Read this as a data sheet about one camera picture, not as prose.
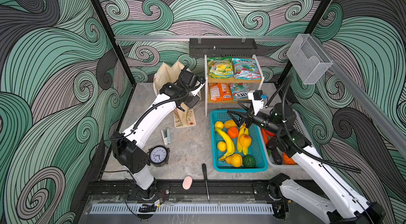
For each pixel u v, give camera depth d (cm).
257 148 81
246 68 78
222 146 83
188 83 57
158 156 82
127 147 41
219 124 93
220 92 92
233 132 88
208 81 76
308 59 79
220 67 77
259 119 58
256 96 56
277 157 79
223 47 96
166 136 90
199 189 75
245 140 82
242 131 90
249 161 78
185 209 70
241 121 57
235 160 78
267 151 76
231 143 83
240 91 92
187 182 74
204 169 80
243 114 56
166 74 92
